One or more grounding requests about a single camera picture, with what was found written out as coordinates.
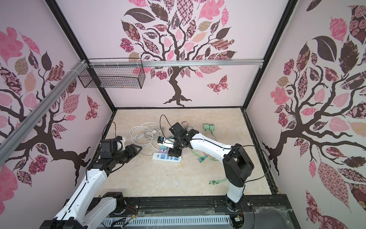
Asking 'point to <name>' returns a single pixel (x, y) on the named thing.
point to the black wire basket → (115, 73)
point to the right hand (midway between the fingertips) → (170, 146)
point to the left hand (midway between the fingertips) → (140, 152)
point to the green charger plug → (209, 126)
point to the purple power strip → (166, 151)
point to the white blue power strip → (158, 156)
